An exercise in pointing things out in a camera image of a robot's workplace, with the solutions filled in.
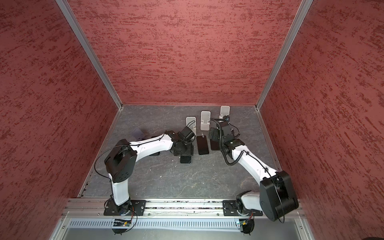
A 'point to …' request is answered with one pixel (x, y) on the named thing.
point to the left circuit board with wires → (118, 222)
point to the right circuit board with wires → (247, 226)
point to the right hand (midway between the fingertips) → (217, 133)
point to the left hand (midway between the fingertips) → (187, 155)
